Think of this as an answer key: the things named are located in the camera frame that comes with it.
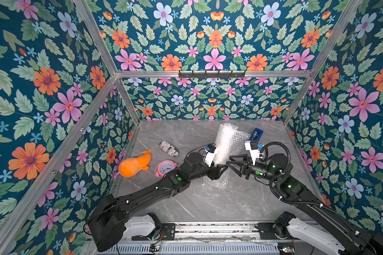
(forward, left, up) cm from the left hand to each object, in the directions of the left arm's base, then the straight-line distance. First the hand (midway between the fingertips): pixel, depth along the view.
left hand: (225, 163), depth 72 cm
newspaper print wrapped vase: (+25, +32, -19) cm, 44 cm away
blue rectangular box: (+29, -28, -17) cm, 43 cm away
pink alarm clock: (+11, +33, -20) cm, 40 cm away
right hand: (-2, -2, +8) cm, 8 cm away
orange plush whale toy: (+10, +52, -15) cm, 55 cm away
